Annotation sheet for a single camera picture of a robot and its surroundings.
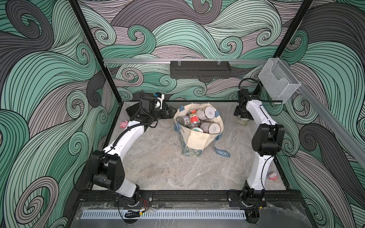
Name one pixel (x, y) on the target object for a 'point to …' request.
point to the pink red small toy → (273, 176)
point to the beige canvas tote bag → (193, 141)
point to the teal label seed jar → (197, 129)
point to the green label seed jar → (242, 121)
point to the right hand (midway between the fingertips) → (243, 114)
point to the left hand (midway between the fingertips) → (171, 108)
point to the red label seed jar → (194, 117)
